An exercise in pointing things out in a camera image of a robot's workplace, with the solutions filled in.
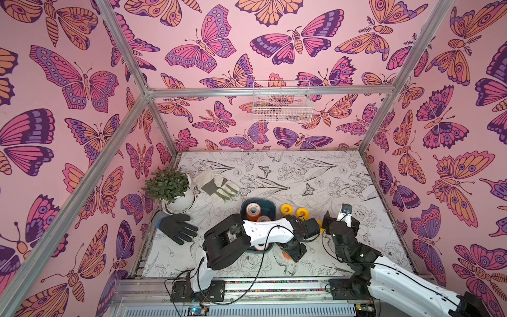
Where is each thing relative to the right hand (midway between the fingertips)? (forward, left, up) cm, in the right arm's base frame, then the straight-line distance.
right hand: (334, 214), depth 82 cm
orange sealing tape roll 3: (-13, +31, -8) cm, 34 cm away
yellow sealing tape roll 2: (+5, +11, -9) cm, 15 cm away
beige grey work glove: (+20, +55, -9) cm, 59 cm away
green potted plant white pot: (+6, +67, +9) cm, 68 cm away
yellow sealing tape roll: (+8, +20, -9) cm, 23 cm away
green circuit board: (-34, +53, -10) cm, 63 cm away
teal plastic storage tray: (+7, +27, -8) cm, 29 cm away
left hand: (-12, +16, -10) cm, 23 cm away
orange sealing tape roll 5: (-16, +21, -3) cm, 26 cm away
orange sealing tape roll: (+5, +34, -7) cm, 35 cm away
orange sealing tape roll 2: (+1, +29, -8) cm, 30 cm away
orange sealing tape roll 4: (-9, +10, +11) cm, 17 cm away
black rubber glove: (-3, +70, -9) cm, 71 cm away
